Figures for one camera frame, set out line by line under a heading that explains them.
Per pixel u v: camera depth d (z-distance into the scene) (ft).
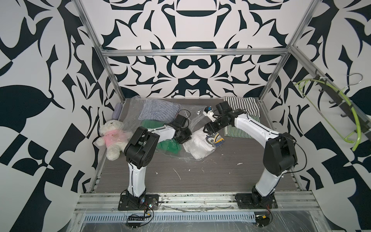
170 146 3.02
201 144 3.04
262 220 2.31
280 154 1.56
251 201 2.41
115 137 2.85
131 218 2.39
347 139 1.84
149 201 2.40
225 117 2.17
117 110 3.67
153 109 3.44
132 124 3.14
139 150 1.70
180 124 2.62
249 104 3.78
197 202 2.48
